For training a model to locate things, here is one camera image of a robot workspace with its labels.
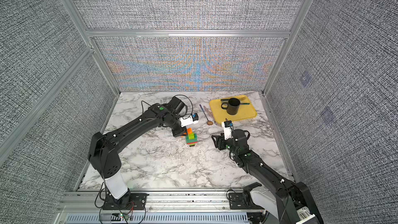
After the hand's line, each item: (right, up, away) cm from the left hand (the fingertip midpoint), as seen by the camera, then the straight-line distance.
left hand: (187, 129), depth 82 cm
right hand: (+16, -2, +2) cm, 16 cm away
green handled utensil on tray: (+28, +17, +34) cm, 48 cm away
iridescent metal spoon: (+13, +2, +19) cm, 23 cm away
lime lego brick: (+2, -4, +1) cm, 5 cm away
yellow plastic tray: (+20, +6, +22) cm, 30 cm away
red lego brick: (+2, -9, +7) cm, 12 cm away
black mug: (+29, +12, +20) cm, 37 cm away
